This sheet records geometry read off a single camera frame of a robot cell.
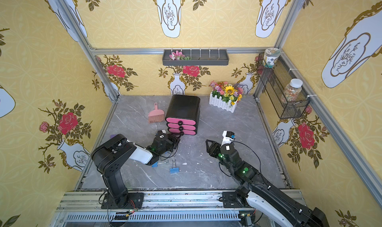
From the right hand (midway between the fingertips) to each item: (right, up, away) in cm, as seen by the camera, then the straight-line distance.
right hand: (210, 140), depth 79 cm
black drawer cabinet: (-16, +13, +11) cm, 23 cm away
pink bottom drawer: (-16, +2, +16) cm, 23 cm away
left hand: (-19, +1, +15) cm, 24 cm away
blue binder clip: (-20, -17, +4) cm, 27 cm away
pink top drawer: (-16, +10, +8) cm, 21 cm away
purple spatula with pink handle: (-63, -1, +19) cm, 66 cm away
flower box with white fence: (+12, +26, +21) cm, 36 cm away
